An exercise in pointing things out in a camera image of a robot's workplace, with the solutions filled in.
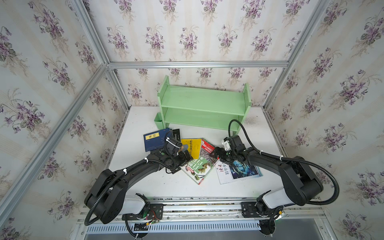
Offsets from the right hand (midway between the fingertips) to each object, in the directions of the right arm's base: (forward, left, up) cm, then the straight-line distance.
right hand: (218, 155), depth 89 cm
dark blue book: (+9, +40, +1) cm, 41 cm away
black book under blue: (+16, +27, -2) cm, 31 cm away
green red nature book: (-9, +12, -1) cm, 15 cm away
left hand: (-6, +17, +3) cm, 18 cm away
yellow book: (+4, +15, +1) cm, 15 cm away
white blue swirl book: (-8, -10, -4) cm, 13 cm away
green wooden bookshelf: (+19, +11, +22) cm, 31 cm away
